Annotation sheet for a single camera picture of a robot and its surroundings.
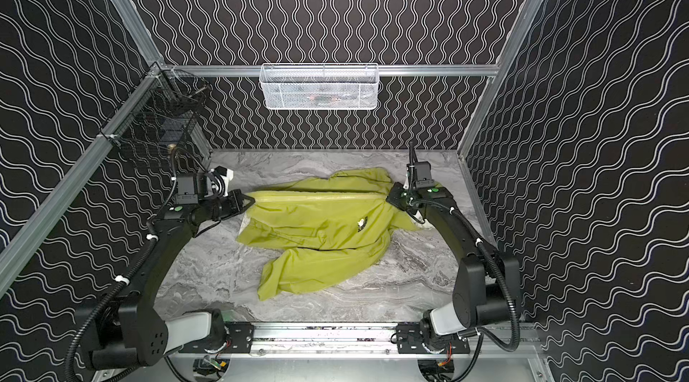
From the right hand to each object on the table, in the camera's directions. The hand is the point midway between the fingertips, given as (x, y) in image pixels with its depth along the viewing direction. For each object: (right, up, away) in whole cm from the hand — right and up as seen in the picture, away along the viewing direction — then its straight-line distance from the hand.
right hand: (393, 196), depth 88 cm
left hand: (-42, 0, -7) cm, 42 cm away
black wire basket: (-82, +31, +9) cm, 88 cm away
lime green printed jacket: (-24, -13, +2) cm, 28 cm away
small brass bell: (-69, +15, -7) cm, 71 cm away
